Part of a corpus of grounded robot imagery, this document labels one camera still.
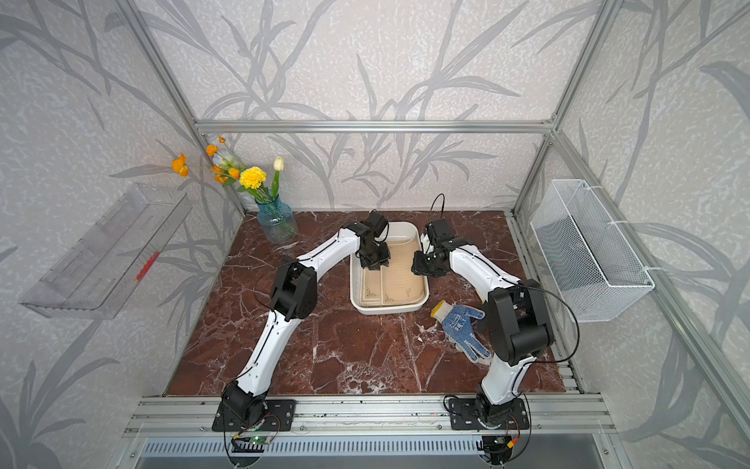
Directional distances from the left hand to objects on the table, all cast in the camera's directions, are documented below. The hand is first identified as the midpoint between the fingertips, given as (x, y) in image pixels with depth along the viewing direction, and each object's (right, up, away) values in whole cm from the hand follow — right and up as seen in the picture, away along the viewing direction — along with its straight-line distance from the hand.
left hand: (390, 264), depth 102 cm
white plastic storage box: (+3, +12, +6) cm, 14 cm away
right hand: (+8, 0, -9) cm, 12 cm away
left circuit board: (-31, -40, -31) cm, 60 cm away
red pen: (-55, +3, -36) cm, 66 cm away
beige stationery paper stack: (+2, -7, -1) cm, 7 cm away
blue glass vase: (-40, +16, +1) cm, 43 cm away
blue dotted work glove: (+21, -16, -11) cm, 29 cm away
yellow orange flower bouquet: (-51, +31, -9) cm, 61 cm away
